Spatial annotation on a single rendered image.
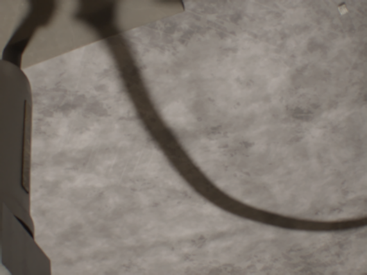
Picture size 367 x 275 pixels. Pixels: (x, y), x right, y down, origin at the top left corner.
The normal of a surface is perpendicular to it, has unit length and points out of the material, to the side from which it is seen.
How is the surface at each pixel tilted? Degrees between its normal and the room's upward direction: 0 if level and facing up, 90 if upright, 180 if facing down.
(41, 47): 0
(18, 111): 90
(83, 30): 0
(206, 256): 0
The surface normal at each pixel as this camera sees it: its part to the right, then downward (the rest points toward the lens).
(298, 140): 0.11, 0.71
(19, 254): 0.94, -0.30
